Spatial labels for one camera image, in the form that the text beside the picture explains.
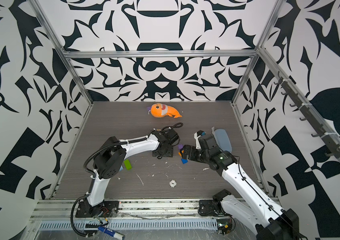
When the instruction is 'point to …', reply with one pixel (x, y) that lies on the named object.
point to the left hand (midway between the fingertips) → (168, 151)
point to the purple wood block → (180, 146)
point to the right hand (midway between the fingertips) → (187, 151)
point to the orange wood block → (179, 154)
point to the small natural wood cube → (157, 129)
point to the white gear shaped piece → (172, 183)
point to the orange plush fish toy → (158, 110)
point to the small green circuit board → (224, 227)
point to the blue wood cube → (184, 161)
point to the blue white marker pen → (111, 233)
